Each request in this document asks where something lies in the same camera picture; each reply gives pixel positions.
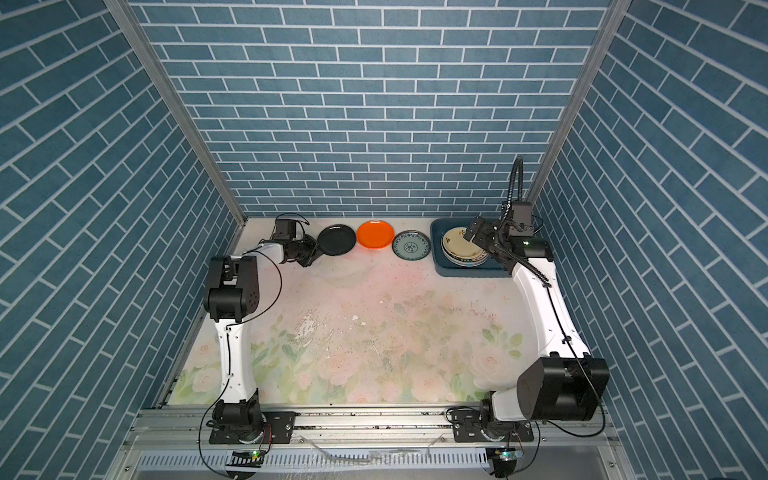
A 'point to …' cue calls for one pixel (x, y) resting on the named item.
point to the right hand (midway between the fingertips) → (477, 231)
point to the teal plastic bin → (444, 267)
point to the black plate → (336, 239)
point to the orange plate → (375, 234)
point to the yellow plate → (454, 237)
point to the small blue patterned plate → (411, 245)
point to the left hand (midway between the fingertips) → (326, 246)
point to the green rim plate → (465, 256)
